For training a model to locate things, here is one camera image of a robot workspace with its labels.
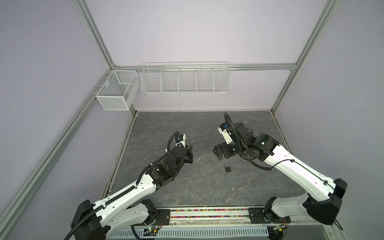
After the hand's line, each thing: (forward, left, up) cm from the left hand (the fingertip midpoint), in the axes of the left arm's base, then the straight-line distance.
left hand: (190, 148), depth 76 cm
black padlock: (-4, -22, -21) cm, 30 cm away
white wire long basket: (+50, +1, +9) cm, 51 cm away
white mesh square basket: (+47, +48, +3) cm, 67 cm away
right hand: (-3, -15, +3) cm, 16 cm away
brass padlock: (+1, -1, +1) cm, 2 cm away
